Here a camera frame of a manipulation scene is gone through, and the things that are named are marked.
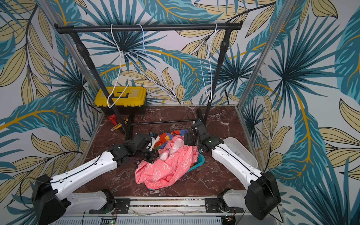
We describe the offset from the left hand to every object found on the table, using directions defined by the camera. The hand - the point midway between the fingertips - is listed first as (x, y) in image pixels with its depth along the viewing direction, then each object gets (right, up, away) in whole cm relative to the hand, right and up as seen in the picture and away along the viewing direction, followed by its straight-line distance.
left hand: (158, 157), depth 76 cm
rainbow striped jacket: (+2, +9, +9) cm, 13 cm away
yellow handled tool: (-34, +15, +25) cm, 45 cm away
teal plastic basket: (+24, -3, +4) cm, 24 cm away
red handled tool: (-41, +22, +34) cm, 57 cm away
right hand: (+18, +10, +7) cm, 22 cm away
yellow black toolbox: (-26, +35, +28) cm, 52 cm away
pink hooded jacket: (+8, 0, -6) cm, 10 cm away
